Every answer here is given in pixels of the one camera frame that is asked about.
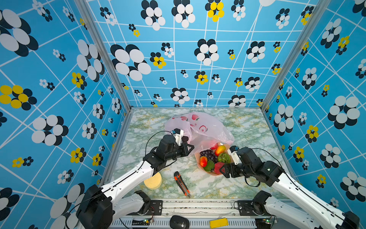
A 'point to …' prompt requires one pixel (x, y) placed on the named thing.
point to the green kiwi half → (224, 158)
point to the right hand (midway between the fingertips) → (226, 169)
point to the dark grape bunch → (210, 154)
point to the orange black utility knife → (181, 184)
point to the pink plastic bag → (202, 130)
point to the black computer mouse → (179, 222)
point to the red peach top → (215, 147)
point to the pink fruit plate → (228, 150)
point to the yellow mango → (219, 149)
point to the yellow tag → (218, 223)
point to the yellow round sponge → (154, 182)
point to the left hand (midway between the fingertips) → (195, 147)
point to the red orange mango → (203, 161)
